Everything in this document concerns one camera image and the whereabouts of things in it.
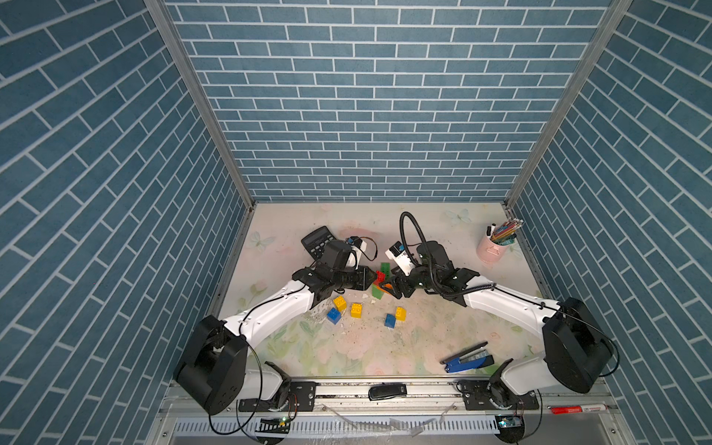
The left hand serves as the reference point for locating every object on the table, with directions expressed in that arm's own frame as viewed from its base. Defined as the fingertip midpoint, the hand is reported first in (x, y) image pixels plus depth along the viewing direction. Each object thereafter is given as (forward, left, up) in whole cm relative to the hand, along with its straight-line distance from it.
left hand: (381, 278), depth 81 cm
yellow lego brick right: (-6, -7, -13) cm, 16 cm away
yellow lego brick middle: (-5, +7, -12) cm, 15 cm away
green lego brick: (+2, +1, -13) cm, 14 cm away
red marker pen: (-31, -48, -13) cm, 59 cm away
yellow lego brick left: (-2, +13, -12) cm, 18 cm away
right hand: (+1, -3, -2) cm, 3 cm away
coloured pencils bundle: (+18, -43, -1) cm, 47 cm away
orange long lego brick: (-3, -2, +1) cm, 4 cm away
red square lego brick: (+1, 0, -1) cm, 1 cm away
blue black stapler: (-19, -27, -12) cm, 35 cm away
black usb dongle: (-27, -1, -12) cm, 30 cm away
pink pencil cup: (+15, -39, -6) cm, 42 cm away
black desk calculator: (+23, +24, -12) cm, 35 cm away
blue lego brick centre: (-8, -3, -12) cm, 15 cm away
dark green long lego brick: (+11, -3, -13) cm, 17 cm away
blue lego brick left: (-6, +14, -12) cm, 20 cm away
